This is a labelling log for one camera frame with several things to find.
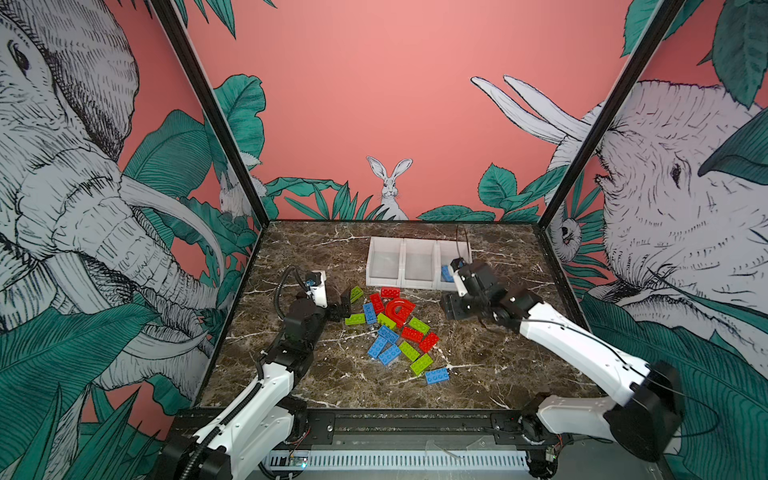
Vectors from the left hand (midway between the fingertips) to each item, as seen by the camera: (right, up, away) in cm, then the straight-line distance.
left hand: (336, 282), depth 81 cm
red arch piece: (+18, -11, +14) cm, 25 cm away
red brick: (+15, -5, +17) cm, 24 cm away
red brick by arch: (+11, -8, +15) cm, 20 cm away
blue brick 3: (+15, -22, +5) cm, 27 cm away
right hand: (+32, -3, 0) cm, 32 cm away
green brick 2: (+4, -13, +12) cm, 18 cm away
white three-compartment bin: (+20, +5, +22) cm, 31 cm away
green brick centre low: (+21, -21, +6) cm, 30 cm away
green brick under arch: (+13, -13, +11) cm, 21 cm away
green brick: (+3, -6, +17) cm, 18 cm away
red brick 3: (+27, -19, +7) cm, 33 cm away
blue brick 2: (+11, -19, +5) cm, 23 cm away
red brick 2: (+22, -17, +8) cm, 29 cm away
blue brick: (+8, -12, +14) cm, 20 cm away
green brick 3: (+24, -15, +12) cm, 31 cm away
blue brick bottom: (+28, -26, +1) cm, 38 cm away
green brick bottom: (+24, -24, +3) cm, 34 cm away
